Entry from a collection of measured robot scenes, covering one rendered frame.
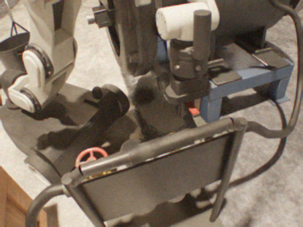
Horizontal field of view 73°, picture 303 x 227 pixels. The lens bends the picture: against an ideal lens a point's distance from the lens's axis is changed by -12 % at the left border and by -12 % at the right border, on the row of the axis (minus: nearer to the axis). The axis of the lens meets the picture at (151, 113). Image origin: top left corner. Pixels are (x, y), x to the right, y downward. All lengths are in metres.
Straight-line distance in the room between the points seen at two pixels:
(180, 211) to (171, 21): 0.72
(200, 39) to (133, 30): 0.41
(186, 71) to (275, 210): 0.72
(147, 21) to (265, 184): 0.82
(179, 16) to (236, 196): 0.77
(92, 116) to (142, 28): 0.48
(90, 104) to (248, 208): 0.85
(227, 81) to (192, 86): 0.57
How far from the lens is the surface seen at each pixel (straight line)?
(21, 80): 1.26
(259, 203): 1.03
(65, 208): 1.07
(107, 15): 0.98
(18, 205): 0.84
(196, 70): 0.51
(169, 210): 0.95
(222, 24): 1.11
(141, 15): 0.80
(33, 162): 1.00
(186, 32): 0.47
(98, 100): 1.12
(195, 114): 0.59
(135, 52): 0.88
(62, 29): 0.85
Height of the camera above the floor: 0.88
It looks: 43 degrees down
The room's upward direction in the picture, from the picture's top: 7 degrees counter-clockwise
